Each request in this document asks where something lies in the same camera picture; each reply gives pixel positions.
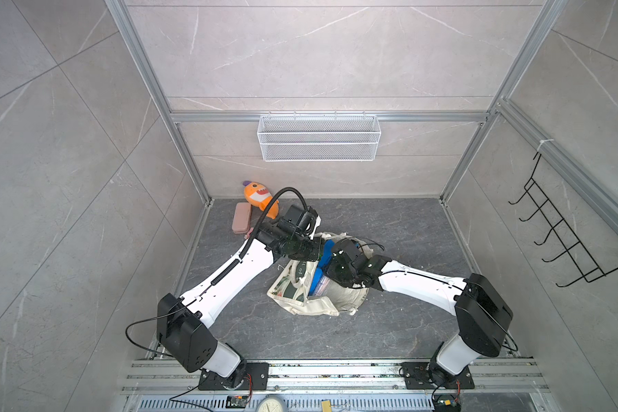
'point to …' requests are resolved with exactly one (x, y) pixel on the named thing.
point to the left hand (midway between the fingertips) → (327, 250)
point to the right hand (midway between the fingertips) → (326, 271)
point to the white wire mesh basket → (314, 138)
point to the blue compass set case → (326, 256)
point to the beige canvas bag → (291, 285)
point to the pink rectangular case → (241, 218)
